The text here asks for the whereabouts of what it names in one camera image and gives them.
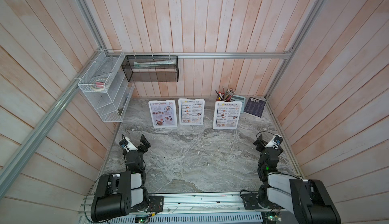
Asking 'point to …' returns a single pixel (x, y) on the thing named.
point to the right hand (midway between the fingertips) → (268, 136)
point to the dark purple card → (254, 107)
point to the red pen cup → (225, 97)
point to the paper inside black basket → (141, 64)
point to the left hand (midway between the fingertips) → (138, 139)
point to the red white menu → (163, 113)
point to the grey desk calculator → (238, 98)
